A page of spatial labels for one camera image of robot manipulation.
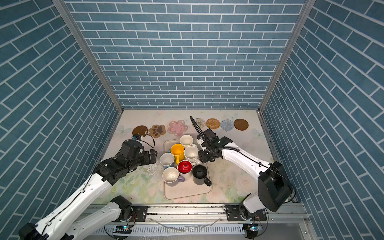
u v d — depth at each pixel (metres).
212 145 0.64
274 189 0.43
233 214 0.73
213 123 1.12
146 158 0.68
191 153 0.93
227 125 1.12
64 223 0.40
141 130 1.08
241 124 1.12
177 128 1.09
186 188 0.82
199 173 0.86
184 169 0.87
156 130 1.08
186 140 0.96
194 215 0.75
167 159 0.87
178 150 0.93
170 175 0.85
